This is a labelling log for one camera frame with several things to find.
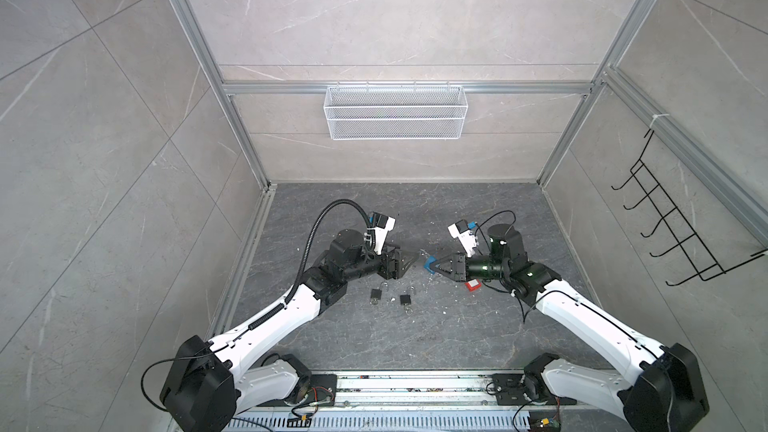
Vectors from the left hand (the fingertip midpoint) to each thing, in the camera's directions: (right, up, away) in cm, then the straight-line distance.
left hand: (409, 246), depth 73 cm
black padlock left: (-9, -17, +17) cm, 26 cm away
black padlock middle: (0, -18, +15) cm, 23 cm away
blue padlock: (+5, -4, +1) cm, 6 cm away
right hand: (+6, -5, +1) cm, 8 cm away
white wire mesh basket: (-3, +42, +27) cm, 50 cm away
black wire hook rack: (+60, +3, -8) cm, 61 cm away
